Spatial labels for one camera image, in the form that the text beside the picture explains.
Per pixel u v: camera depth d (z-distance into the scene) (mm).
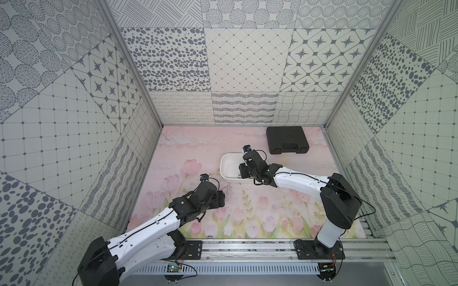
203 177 742
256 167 674
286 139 1113
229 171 1001
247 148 786
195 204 600
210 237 776
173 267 716
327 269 726
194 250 734
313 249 666
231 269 702
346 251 742
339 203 454
